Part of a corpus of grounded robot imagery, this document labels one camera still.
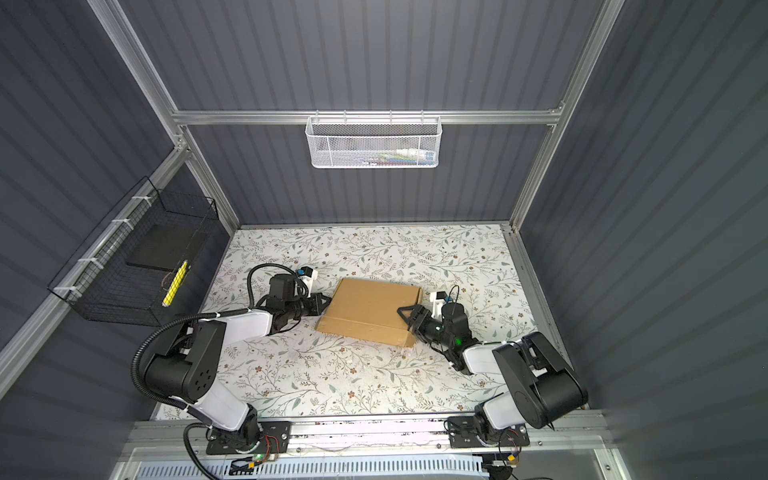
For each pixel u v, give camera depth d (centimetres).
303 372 84
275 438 72
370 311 85
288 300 78
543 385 45
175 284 70
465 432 74
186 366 47
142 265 74
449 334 71
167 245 77
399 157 92
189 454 68
